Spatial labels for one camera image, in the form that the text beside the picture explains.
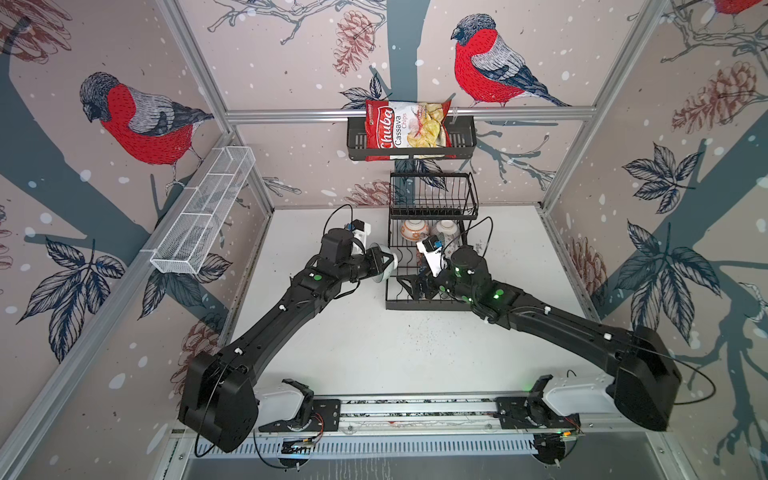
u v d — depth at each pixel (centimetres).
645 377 41
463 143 93
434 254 66
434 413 75
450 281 65
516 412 73
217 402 39
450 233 103
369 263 69
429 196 122
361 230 72
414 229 107
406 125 88
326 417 73
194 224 75
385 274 76
